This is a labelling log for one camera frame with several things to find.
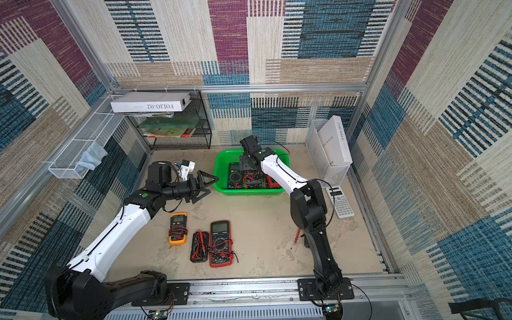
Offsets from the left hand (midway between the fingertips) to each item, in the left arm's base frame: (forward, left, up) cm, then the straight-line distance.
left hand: (213, 184), depth 74 cm
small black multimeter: (-10, -33, -25) cm, 43 cm away
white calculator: (+2, -56, -24) cm, 61 cm away
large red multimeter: (-14, -1, -22) cm, 26 cm away
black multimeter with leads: (-17, +7, -21) cm, 28 cm away
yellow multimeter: (-9, +17, -21) cm, 29 cm away
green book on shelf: (+32, +24, +2) cm, 40 cm away
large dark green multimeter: (+18, -5, -22) cm, 29 cm away
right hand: (+21, -13, -11) cm, 27 cm away
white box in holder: (+27, -53, -5) cm, 60 cm away
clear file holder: (+15, -50, -16) cm, 55 cm away
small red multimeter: (+11, -22, -16) cm, 29 cm away
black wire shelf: (+48, +17, -22) cm, 55 cm away
